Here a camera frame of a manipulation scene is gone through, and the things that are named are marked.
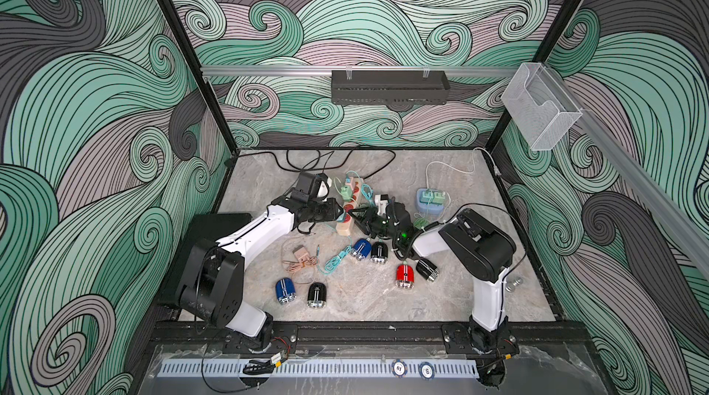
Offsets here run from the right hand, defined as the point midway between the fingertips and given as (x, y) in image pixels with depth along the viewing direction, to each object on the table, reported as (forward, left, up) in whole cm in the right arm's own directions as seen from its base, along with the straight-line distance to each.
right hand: (346, 217), depth 89 cm
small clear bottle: (-20, -49, -7) cm, 54 cm away
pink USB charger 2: (+14, -4, 0) cm, 14 cm away
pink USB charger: (-10, +14, -5) cm, 18 cm away
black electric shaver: (-10, -11, -6) cm, 16 cm away
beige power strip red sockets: (-4, 0, +1) cm, 4 cm away
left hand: (+1, +2, +5) cm, 5 cm away
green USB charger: (+7, -1, +4) cm, 8 cm away
